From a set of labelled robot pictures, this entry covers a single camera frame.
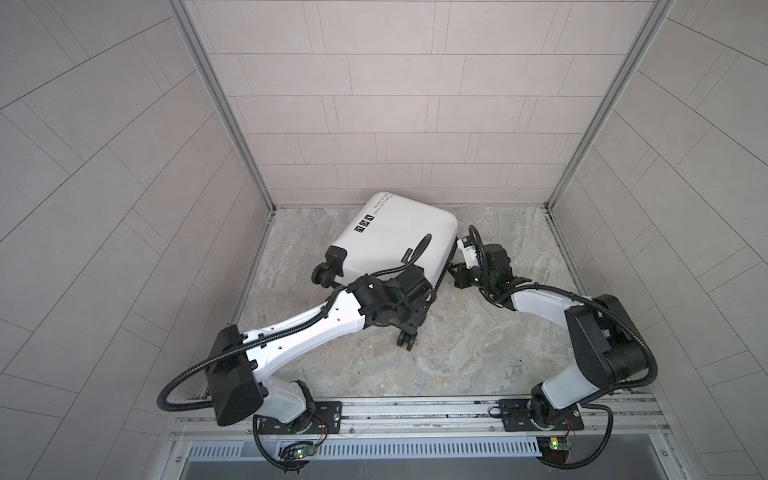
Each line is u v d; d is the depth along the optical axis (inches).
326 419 27.9
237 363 15.2
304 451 25.4
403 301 21.3
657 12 27.9
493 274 27.8
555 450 26.8
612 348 17.6
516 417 28.0
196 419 62.5
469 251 31.8
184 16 28.0
